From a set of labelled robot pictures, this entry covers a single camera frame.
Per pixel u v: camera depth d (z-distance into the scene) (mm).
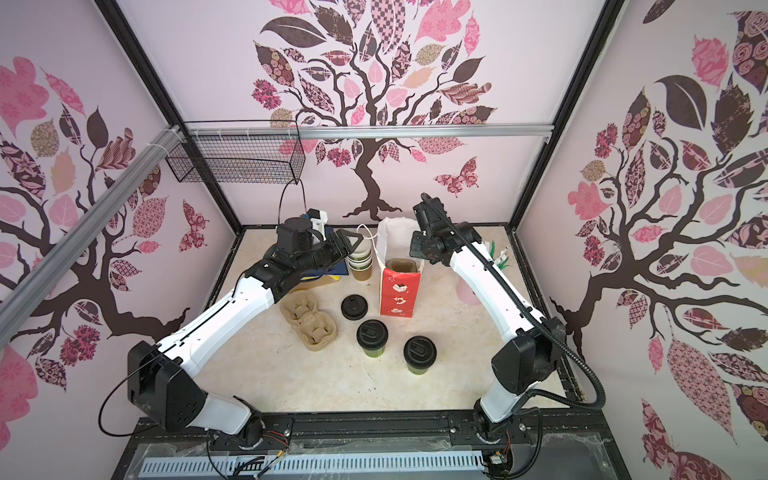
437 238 550
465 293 964
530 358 470
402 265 1012
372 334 794
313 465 697
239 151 948
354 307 948
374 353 839
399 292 807
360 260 921
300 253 597
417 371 795
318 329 894
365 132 920
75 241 584
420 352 757
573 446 720
